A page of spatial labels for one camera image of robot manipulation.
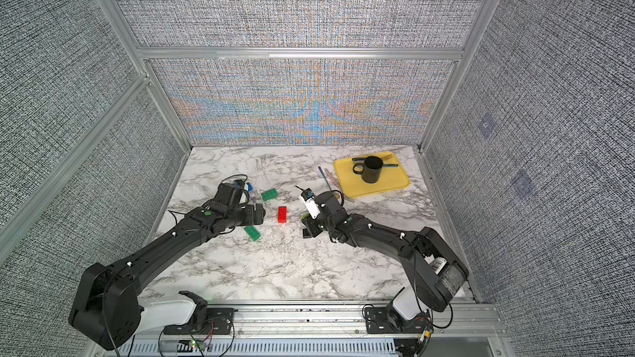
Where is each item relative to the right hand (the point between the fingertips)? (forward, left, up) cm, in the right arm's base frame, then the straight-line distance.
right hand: (305, 211), depth 87 cm
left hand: (0, +16, +1) cm, 16 cm away
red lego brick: (+3, +9, -8) cm, 13 cm away
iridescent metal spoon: (+24, -7, -10) cm, 27 cm away
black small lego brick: (-5, 0, -8) cm, 9 cm away
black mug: (+22, -27, -4) cm, 35 cm away
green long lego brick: (+13, +16, -9) cm, 22 cm away
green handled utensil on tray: (+34, -26, -12) cm, 44 cm away
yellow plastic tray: (+23, -37, -10) cm, 45 cm away
